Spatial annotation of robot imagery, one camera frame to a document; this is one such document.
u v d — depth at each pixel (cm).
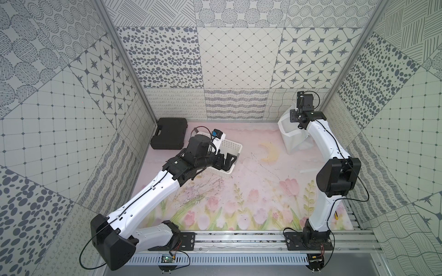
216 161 63
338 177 51
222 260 70
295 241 73
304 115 65
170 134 108
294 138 96
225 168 64
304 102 69
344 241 76
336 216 80
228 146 104
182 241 73
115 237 38
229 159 64
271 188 91
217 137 62
